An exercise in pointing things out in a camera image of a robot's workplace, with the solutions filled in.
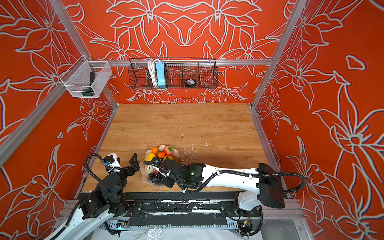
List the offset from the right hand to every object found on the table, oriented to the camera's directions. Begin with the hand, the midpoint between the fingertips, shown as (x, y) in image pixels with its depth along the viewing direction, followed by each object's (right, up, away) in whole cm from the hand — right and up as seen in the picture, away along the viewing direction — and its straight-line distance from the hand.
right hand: (158, 173), depth 70 cm
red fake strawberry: (+2, +7, +16) cm, 17 cm away
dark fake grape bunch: (-3, -5, +6) cm, 8 cm away
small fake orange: (-6, +7, +18) cm, 20 cm away
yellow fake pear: (-8, +4, +14) cm, 17 cm away
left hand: (-16, +7, +4) cm, 18 cm away
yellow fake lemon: (+3, +4, +15) cm, 15 cm away
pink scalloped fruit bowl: (-10, -5, +10) cm, 15 cm away
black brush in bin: (-40, +41, +10) cm, 59 cm away
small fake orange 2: (-2, +5, +14) cm, 15 cm away
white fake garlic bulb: (-7, 0, +7) cm, 10 cm away
